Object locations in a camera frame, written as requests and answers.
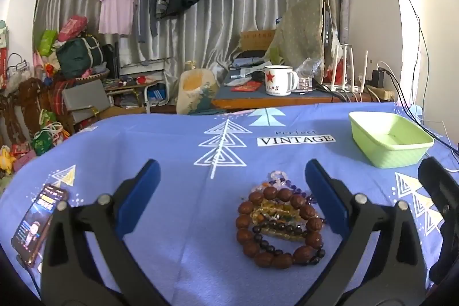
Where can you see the green shopping bag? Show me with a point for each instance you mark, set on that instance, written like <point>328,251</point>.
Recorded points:
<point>46,42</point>

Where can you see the grey folded case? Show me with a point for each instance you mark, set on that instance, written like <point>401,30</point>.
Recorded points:
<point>86,98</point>

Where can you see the red pink bag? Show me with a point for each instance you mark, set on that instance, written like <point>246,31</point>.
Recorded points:
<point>73,27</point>

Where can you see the black monitor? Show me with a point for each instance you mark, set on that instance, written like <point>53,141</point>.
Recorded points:
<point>328,37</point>

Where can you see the olive dotted cloth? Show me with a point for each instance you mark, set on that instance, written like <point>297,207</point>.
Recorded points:
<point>301,30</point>

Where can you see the grey curtain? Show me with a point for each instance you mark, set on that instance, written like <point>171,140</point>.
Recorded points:
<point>233,15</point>

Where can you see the green gift bag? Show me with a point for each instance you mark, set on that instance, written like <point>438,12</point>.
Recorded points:
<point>45,141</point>

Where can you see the grey-blue hanging garment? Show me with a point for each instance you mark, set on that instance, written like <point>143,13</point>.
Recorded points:
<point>145,5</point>

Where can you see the green duffel bag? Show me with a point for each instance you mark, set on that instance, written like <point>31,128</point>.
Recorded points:
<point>77,57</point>

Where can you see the red plastic bag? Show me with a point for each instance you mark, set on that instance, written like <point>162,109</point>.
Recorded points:
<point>340,68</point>

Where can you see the white router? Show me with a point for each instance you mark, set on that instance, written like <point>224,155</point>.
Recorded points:
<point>344,88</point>

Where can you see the brown plush toy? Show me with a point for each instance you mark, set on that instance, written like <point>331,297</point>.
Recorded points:
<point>32,94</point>

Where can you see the white enamel mug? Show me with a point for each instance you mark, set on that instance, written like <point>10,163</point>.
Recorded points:
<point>278,83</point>

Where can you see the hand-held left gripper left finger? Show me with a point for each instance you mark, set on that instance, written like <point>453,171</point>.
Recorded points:
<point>138,191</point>

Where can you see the clear plastic bag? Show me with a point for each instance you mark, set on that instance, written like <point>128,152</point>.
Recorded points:
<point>310,65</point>

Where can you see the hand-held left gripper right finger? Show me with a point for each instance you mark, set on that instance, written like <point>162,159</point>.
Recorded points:
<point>324,195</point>

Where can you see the clear plastic packet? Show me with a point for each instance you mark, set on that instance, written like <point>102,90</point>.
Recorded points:
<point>306,83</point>

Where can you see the black power adapter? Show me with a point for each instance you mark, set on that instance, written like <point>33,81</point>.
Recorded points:
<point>377,78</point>

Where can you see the blue printed tablecloth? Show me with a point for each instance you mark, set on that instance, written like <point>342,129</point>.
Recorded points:
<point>179,148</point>

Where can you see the smartphone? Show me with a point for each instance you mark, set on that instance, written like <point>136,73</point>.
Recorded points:
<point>36,220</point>

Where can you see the wooden desk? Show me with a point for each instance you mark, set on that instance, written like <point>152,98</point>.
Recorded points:
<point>269,101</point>

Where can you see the white grain sack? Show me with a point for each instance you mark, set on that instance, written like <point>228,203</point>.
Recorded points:
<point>195,94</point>

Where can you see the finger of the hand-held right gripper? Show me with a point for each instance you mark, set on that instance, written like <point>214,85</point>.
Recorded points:
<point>435,180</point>

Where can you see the pink t-shirt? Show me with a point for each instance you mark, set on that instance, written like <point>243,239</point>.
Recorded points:
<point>116,8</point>

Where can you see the green plastic basket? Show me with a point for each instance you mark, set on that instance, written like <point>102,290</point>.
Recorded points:
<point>394,155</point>

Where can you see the black suitcase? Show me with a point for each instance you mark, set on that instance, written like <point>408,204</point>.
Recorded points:
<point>109,60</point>

